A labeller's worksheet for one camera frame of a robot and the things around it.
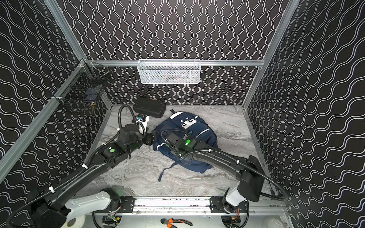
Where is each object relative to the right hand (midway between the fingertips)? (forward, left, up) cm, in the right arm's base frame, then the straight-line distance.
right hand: (177, 150), depth 79 cm
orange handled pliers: (-32, +3, -14) cm, 35 cm away
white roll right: (-31, -49, -16) cm, 60 cm away
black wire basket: (+41, +64, +14) cm, 78 cm away
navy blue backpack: (+17, -8, -3) cm, 20 cm away
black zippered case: (+42, +24, -8) cm, 49 cm away
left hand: (+6, +12, +13) cm, 19 cm away
